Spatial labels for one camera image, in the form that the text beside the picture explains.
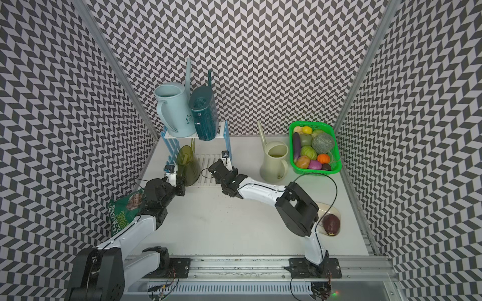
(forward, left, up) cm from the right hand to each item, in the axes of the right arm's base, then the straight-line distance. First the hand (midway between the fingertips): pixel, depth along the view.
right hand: (224, 171), depth 90 cm
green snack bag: (-19, +43, -3) cm, 47 cm away
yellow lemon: (+30, -46, -2) cm, 55 cm away
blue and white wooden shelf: (+23, +15, -13) cm, 30 cm away
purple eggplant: (+17, -38, -2) cm, 42 cm away
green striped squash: (+13, -44, -1) cm, 46 cm away
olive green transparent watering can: (+2, +18, +2) cm, 18 cm away
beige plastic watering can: (+3, -24, -2) cm, 25 cm away
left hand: (-3, +19, +1) cm, 20 cm away
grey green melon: (+15, -50, +3) cm, 52 cm away
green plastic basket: (+8, -53, -6) cm, 54 cm away
